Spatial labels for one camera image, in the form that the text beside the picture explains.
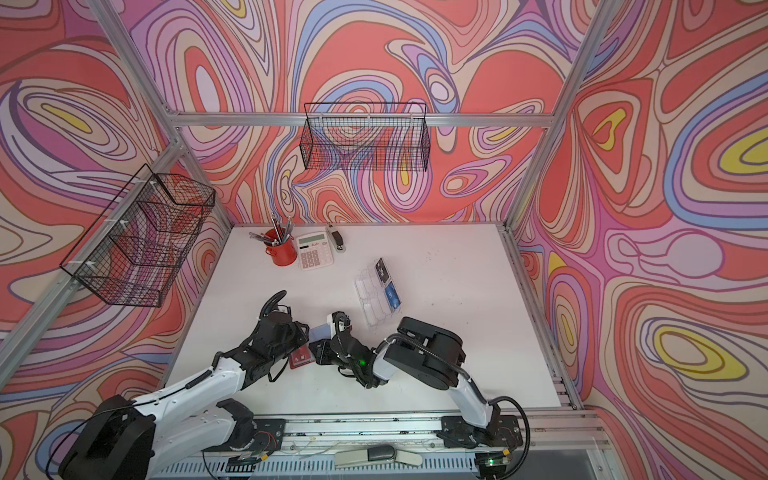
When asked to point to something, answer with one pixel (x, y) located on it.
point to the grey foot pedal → (381, 454)
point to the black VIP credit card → (380, 266)
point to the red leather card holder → (302, 355)
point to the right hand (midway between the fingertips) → (313, 353)
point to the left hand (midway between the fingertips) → (315, 325)
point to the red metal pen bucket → (283, 253)
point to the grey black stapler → (336, 238)
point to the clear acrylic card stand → (377, 293)
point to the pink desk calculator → (314, 251)
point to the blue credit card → (392, 294)
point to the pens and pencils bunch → (278, 235)
